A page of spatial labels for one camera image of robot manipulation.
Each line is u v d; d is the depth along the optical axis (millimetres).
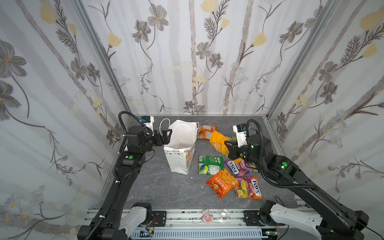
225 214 765
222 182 839
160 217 738
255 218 736
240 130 557
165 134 652
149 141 618
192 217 756
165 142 662
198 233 782
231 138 599
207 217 719
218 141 716
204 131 1075
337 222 384
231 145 600
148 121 626
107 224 379
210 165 906
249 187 818
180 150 706
